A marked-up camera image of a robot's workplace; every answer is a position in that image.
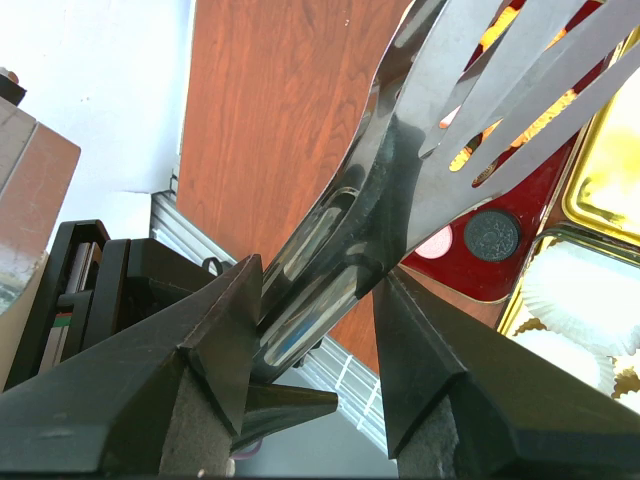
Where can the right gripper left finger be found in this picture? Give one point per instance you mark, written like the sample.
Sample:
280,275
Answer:
165,396

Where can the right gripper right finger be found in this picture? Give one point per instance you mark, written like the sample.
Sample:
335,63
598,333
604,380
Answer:
461,401

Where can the metal tongs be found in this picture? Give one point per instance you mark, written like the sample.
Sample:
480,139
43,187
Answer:
432,92

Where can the large round orange cookie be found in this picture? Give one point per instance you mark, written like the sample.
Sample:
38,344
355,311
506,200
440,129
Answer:
553,111

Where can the flower cookie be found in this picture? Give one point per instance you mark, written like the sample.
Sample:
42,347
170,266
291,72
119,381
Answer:
503,21

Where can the dark red tray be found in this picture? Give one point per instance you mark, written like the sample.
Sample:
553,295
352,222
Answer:
481,281

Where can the pink cookie lower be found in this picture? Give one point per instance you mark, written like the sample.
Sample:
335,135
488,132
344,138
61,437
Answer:
437,245

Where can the white paper cup back-left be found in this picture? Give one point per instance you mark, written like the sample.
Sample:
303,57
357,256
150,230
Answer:
589,297

